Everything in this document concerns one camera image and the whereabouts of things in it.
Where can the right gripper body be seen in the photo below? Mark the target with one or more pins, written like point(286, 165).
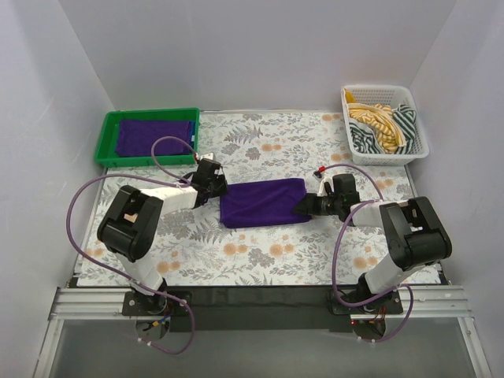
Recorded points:
point(316, 205)

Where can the aluminium rail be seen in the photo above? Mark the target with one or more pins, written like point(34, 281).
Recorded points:
point(110, 303)

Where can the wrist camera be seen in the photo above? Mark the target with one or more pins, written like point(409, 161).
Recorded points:
point(209, 156)
point(324, 180)

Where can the yellow white striped towel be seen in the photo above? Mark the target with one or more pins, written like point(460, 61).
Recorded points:
point(388, 134)

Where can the green white striped towel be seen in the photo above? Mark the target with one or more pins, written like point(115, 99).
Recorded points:
point(363, 138)

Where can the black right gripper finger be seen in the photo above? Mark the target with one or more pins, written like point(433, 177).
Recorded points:
point(304, 209)
point(309, 200)

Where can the blue towel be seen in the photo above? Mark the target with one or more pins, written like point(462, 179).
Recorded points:
point(191, 136)

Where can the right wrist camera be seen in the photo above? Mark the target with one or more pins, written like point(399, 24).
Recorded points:
point(324, 180)

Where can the green plastic tray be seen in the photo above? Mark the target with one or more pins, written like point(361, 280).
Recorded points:
point(168, 150)

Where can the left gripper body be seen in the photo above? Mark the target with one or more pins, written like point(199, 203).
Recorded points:
point(216, 186)

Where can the purple towel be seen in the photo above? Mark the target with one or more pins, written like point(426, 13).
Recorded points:
point(136, 137)
point(263, 203)

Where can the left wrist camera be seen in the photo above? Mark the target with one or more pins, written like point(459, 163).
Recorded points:
point(209, 156)

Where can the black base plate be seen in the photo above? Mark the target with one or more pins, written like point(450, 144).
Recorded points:
point(256, 311)

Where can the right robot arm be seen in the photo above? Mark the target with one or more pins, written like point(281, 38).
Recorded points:
point(415, 236)

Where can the white plastic laundry basket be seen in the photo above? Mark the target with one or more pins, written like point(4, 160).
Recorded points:
point(386, 95)

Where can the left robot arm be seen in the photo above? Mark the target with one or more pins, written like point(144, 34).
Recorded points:
point(131, 222)

